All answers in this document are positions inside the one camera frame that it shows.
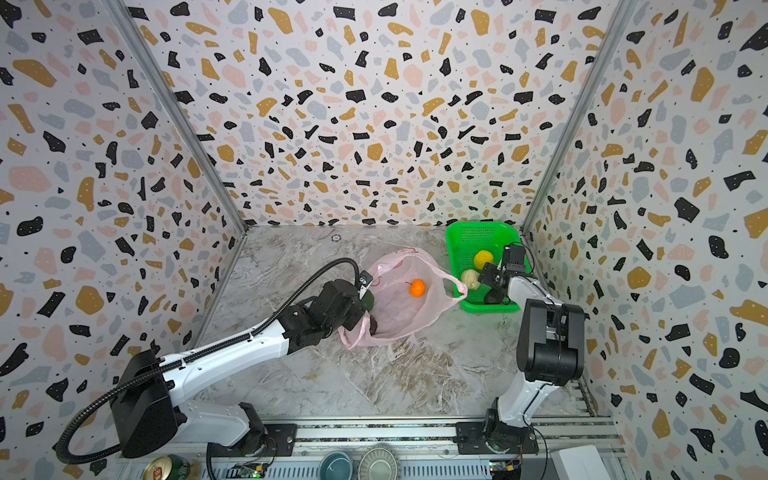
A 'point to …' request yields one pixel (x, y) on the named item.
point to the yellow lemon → (482, 257)
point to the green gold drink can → (171, 467)
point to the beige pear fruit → (470, 278)
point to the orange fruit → (417, 288)
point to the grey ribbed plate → (378, 463)
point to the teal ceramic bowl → (336, 465)
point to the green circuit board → (251, 470)
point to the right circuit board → (505, 470)
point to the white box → (579, 463)
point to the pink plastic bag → (408, 290)
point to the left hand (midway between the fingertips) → (357, 293)
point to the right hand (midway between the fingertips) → (490, 268)
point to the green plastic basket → (464, 241)
